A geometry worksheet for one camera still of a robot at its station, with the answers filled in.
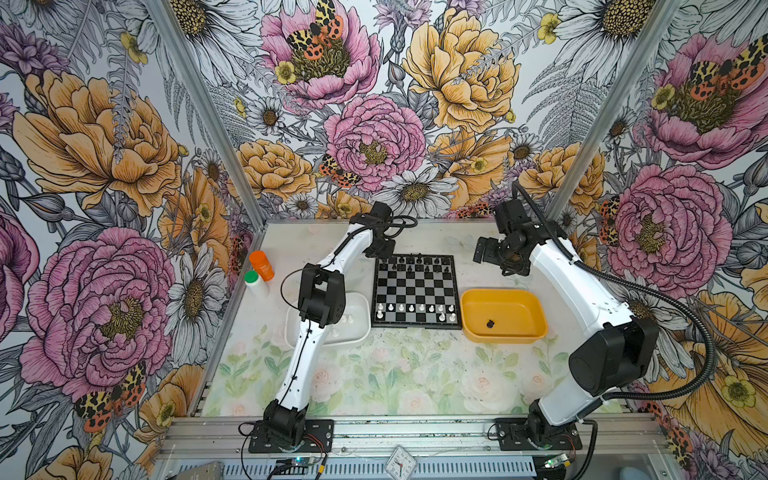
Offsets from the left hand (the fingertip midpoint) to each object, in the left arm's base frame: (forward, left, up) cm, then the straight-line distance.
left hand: (382, 260), depth 104 cm
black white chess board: (-11, -11, -3) cm, 16 cm away
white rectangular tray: (-22, +9, -5) cm, 25 cm away
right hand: (-16, -31, +16) cm, 38 cm away
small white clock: (-57, -4, -2) cm, 57 cm away
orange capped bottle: (-3, +40, +3) cm, 40 cm away
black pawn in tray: (-23, -33, -3) cm, 40 cm away
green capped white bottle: (-11, +39, +3) cm, 41 cm away
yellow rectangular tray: (-19, -43, -4) cm, 47 cm away
